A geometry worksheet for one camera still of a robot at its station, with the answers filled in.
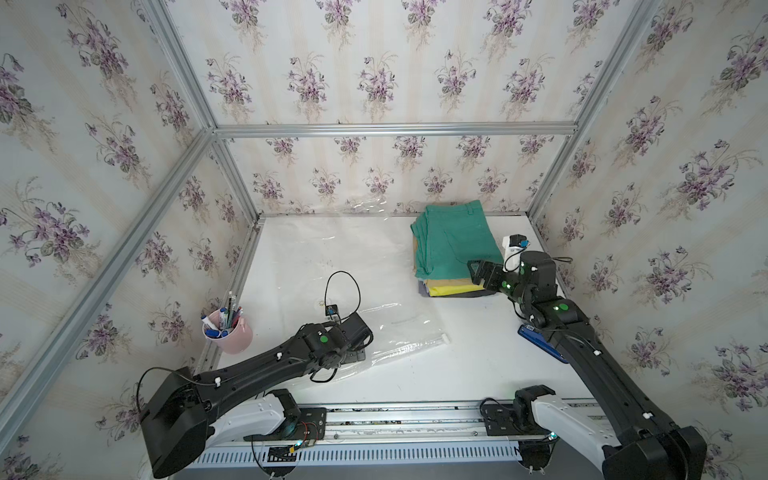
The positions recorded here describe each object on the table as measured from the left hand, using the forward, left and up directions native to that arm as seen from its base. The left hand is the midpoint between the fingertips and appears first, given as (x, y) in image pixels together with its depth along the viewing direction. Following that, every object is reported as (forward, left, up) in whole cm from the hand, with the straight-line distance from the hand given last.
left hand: (350, 355), depth 80 cm
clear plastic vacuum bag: (+35, -1, -4) cm, 35 cm away
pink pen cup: (+4, +32, +6) cm, 33 cm away
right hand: (+18, -37, +18) cm, 45 cm away
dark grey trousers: (+20, -22, 0) cm, 30 cm away
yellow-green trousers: (+17, -28, +5) cm, 33 cm away
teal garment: (+33, -30, +12) cm, 46 cm away
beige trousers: (+19, -25, +7) cm, 32 cm away
